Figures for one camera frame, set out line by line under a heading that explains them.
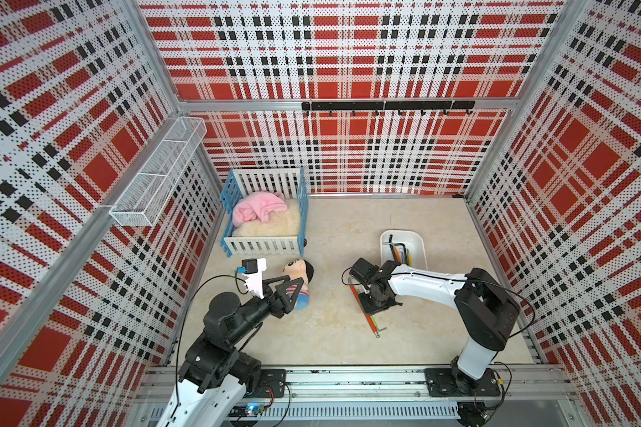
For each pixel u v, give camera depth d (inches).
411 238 40.0
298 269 33.9
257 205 37.7
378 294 25.7
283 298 22.8
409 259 39.1
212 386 18.7
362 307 30.8
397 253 39.9
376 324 33.6
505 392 27.8
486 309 18.3
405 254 39.8
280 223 39.1
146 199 27.3
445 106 34.9
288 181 42.2
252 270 22.9
